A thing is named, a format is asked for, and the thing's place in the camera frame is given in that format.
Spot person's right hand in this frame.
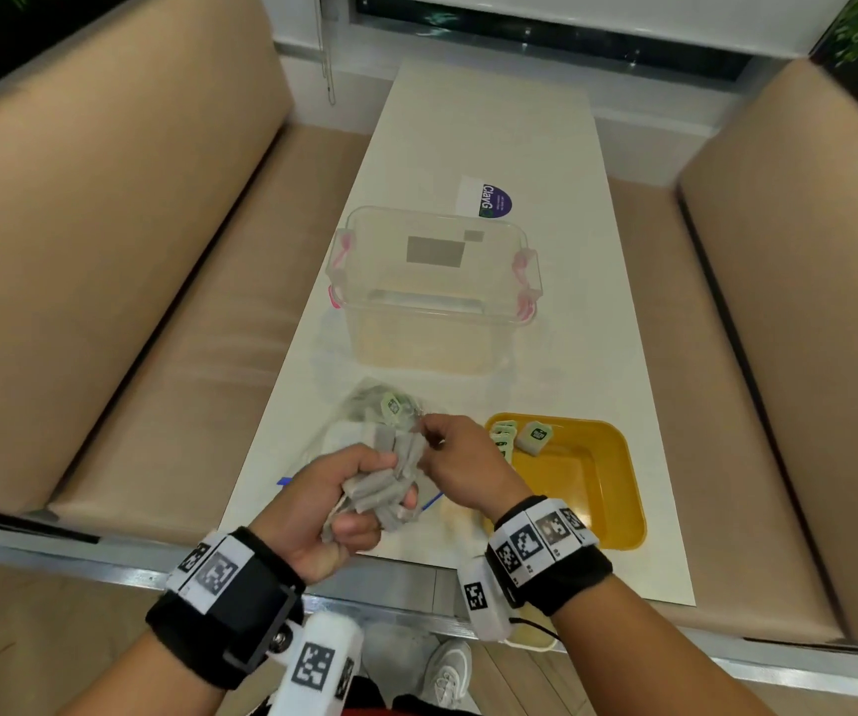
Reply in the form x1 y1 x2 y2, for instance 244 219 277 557
417 413 534 519

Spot person's left hand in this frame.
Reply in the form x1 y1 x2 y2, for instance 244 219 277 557
248 443 421 588

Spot tea bags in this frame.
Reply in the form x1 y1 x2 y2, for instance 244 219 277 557
321 424 428 547
488 419 554 464
353 385 427 434

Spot clear zip bag with tea bags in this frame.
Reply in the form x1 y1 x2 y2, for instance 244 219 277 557
277 379 447 519

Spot yellow tray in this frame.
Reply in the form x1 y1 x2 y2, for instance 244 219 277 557
482 413 648 551

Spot person's left forearm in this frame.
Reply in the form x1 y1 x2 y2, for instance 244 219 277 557
63 629 229 716

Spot person's right white shoe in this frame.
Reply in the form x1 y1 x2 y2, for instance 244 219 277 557
421 638 474 709

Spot person's black trousers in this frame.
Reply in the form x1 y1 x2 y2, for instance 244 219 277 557
353 676 484 716

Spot black left wristband with markers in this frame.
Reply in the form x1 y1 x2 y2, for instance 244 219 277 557
145 525 308 691

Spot black wristband with markers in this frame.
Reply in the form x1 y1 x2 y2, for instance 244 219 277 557
485 495 615 617
145 525 308 691

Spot marker cube on right wrist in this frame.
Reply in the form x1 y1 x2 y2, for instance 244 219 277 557
458 555 514 643

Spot clear storage box pink latches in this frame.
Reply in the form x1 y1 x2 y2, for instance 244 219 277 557
324 206 544 378

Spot black right wristband with markers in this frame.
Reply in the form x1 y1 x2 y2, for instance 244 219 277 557
485 495 615 617

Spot grey rectangular label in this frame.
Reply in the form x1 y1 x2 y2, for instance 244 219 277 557
406 236 466 268

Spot white and purple sticker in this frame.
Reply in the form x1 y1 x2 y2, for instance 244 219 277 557
455 176 514 220

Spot beige bench seat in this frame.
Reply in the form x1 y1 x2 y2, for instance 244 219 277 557
0 0 374 549
607 57 858 657

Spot white roller blind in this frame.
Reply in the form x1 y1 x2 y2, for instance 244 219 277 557
413 0 858 59

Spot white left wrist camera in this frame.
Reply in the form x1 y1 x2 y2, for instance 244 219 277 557
268 612 365 716

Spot black camera cable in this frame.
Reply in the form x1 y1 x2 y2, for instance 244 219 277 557
507 617 561 642

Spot blind pull cord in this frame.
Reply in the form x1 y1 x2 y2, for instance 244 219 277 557
313 0 339 106

